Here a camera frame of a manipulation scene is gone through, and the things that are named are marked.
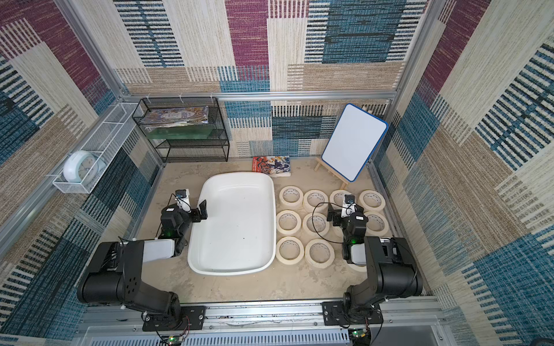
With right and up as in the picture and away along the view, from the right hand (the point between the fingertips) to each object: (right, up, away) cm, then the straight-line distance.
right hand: (343, 200), depth 91 cm
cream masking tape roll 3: (+1, 0, +11) cm, 11 cm away
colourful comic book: (-29, +16, +24) cm, 40 cm away
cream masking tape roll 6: (-11, -10, +3) cm, 15 cm away
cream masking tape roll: (-21, +1, +12) cm, 24 cm away
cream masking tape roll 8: (-21, -22, -8) cm, 32 cm away
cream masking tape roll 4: (+17, -1, +10) cm, 19 cm away
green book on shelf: (-68, +29, +2) cm, 74 cm away
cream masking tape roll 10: (+2, -24, -10) cm, 26 cm away
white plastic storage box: (-44, -16, +1) cm, 46 cm away
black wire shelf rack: (-84, +24, +28) cm, 91 cm away
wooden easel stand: (-2, +13, +14) cm, 19 cm away
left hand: (-63, 0, +1) cm, 63 cm away
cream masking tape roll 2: (-10, 0, +13) cm, 17 cm away
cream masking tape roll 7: (+15, -10, +2) cm, 18 cm away
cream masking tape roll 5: (-23, -10, +5) cm, 25 cm away
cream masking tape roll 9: (-11, -21, -4) cm, 24 cm away
